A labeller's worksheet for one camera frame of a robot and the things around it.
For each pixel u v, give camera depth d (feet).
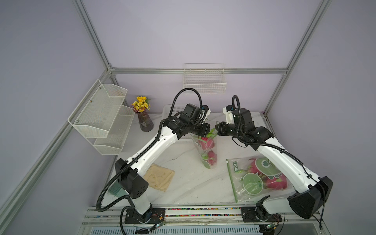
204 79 3.11
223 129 2.13
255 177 2.61
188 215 2.45
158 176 2.84
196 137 2.29
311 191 1.28
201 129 2.13
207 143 2.24
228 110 2.16
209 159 2.67
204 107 2.20
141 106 3.04
